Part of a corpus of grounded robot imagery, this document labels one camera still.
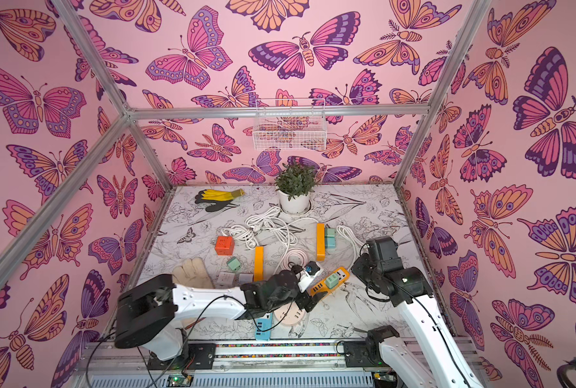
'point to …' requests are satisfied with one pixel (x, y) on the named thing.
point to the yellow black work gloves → (218, 200)
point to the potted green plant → (294, 185)
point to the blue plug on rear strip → (330, 242)
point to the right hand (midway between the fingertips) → (351, 266)
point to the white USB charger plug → (225, 280)
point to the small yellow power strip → (321, 288)
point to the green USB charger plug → (234, 263)
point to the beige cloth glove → (192, 273)
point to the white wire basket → (290, 124)
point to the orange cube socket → (225, 245)
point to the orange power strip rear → (320, 242)
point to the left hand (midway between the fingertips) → (321, 282)
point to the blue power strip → (263, 328)
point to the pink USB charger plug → (245, 278)
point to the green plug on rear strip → (330, 232)
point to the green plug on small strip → (332, 280)
